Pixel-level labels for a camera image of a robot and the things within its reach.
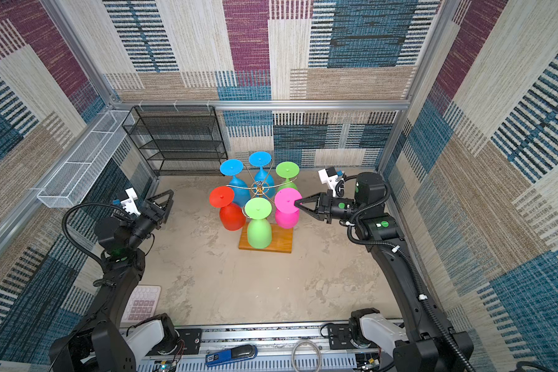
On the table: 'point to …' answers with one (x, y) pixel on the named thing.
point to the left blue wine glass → (241, 190)
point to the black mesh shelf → (178, 140)
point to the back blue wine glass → (261, 159)
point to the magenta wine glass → (287, 213)
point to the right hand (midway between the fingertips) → (296, 209)
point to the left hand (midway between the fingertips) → (173, 194)
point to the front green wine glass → (260, 229)
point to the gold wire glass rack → (259, 188)
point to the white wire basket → (70, 184)
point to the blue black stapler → (235, 354)
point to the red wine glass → (232, 216)
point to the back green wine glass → (287, 170)
